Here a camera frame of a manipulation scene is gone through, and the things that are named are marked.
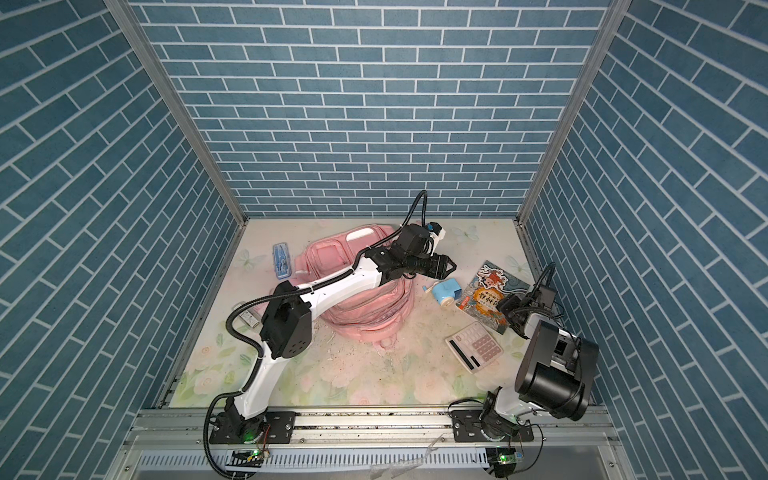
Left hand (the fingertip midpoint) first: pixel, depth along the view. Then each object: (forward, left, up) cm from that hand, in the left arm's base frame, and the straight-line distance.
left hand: (452, 265), depth 85 cm
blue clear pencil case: (+15, +57, -18) cm, 62 cm away
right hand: (-4, -19, -14) cm, 24 cm away
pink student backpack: (-9, +23, -13) cm, 28 cm away
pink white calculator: (-18, -7, -16) cm, 25 cm away
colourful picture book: (0, -13, -17) cm, 22 cm away
